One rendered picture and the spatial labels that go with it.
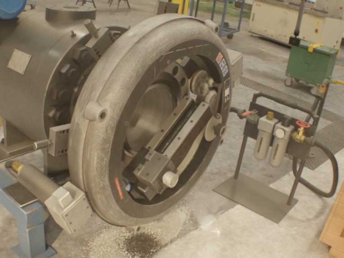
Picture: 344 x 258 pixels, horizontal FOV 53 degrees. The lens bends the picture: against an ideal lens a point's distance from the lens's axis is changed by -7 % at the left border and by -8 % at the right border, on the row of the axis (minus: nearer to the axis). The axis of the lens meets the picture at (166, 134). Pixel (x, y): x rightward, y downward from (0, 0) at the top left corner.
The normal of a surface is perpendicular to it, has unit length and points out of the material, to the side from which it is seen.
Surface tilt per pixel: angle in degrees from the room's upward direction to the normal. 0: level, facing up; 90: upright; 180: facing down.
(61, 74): 104
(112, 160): 90
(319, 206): 0
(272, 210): 0
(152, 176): 38
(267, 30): 90
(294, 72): 90
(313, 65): 90
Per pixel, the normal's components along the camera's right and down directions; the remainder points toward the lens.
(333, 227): -0.63, 0.25
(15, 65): -0.49, -0.20
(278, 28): -0.82, 0.14
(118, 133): 0.77, 0.36
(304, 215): 0.13, -0.90
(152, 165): -0.28, -0.55
